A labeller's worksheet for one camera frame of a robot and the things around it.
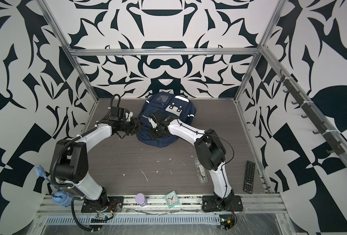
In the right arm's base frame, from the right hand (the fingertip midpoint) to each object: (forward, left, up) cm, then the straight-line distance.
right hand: (150, 133), depth 90 cm
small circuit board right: (-43, -40, -10) cm, 59 cm away
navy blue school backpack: (+20, -21, -1) cm, 29 cm away
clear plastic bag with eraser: (-21, -30, -7) cm, 37 cm away
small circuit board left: (-41, +22, -11) cm, 48 cm away
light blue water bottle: (-34, +38, +1) cm, 51 cm away
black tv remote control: (-24, -56, -8) cm, 61 cm away
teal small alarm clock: (-34, -13, -7) cm, 37 cm away
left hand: (+5, +4, +3) cm, 7 cm away
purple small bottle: (-35, +1, -1) cm, 35 cm away
